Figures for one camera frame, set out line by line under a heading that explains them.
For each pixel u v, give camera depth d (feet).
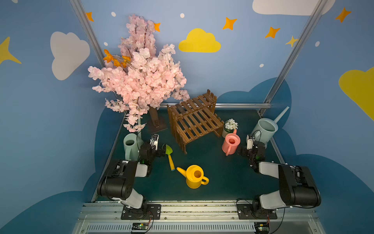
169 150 3.15
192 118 3.22
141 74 2.40
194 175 2.48
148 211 2.40
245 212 2.44
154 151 2.71
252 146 2.55
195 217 2.45
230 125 3.14
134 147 2.64
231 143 2.91
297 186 1.49
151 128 3.64
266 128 2.79
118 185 1.47
